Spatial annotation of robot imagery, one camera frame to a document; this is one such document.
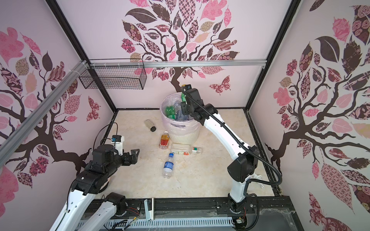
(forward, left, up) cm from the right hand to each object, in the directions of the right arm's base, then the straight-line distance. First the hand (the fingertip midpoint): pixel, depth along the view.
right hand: (188, 102), depth 79 cm
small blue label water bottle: (-26, +12, -27) cm, 40 cm away
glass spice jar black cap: (+7, +29, -29) cm, 42 cm away
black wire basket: (+27, +49, +2) cm, 56 cm away
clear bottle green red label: (-14, +3, -28) cm, 32 cm away
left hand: (-25, +30, -13) cm, 41 cm away
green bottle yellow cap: (+2, +11, -10) cm, 15 cm away
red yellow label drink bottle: (-8, +17, -28) cm, 33 cm away
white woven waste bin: (-12, +3, -14) cm, 19 cm away
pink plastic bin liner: (+10, +11, -6) cm, 16 cm away
